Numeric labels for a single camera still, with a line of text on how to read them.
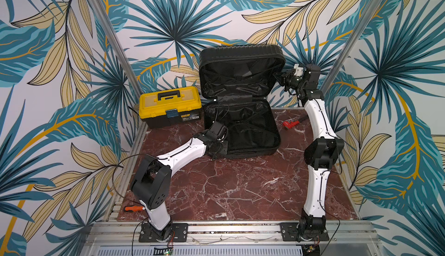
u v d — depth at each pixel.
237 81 0.91
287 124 1.10
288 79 0.79
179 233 0.74
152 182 0.45
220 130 0.70
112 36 0.82
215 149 0.76
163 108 0.98
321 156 0.60
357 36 0.83
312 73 0.68
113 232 0.75
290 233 0.73
